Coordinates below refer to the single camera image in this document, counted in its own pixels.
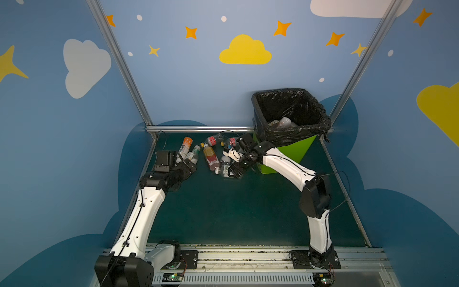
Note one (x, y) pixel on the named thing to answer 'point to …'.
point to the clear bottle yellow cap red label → (211, 141)
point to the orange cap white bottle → (185, 147)
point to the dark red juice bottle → (211, 159)
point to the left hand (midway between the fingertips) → (191, 170)
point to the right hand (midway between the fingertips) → (234, 167)
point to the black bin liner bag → (302, 107)
